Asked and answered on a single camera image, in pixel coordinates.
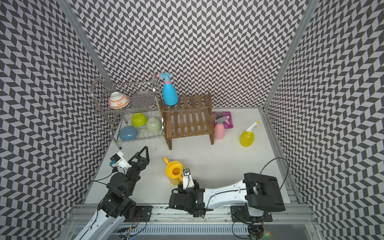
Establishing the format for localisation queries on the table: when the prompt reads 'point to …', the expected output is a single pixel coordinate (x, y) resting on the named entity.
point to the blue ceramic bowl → (128, 133)
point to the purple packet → (227, 126)
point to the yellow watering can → (174, 171)
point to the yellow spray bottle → (247, 137)
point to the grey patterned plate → (142, 99)
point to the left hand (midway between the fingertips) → (144, 151)
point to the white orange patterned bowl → (117, 100)
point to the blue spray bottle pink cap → (170, 95)
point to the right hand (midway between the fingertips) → (185, 184)
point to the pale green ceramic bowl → (153, 124)
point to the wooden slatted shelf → (191, 117)
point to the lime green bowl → (139, 119)
